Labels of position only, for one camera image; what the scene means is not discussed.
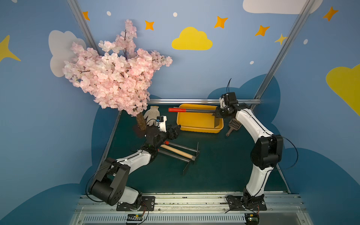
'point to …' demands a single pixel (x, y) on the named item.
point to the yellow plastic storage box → (198, 122)
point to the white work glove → (151, 115)
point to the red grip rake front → (186, 160)
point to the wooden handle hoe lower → (183, 153)
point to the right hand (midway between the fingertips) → (219, 111)
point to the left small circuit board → (135, 217)
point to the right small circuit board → (251, 219)
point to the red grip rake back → (213, 111)
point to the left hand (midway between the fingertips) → (176, 123)
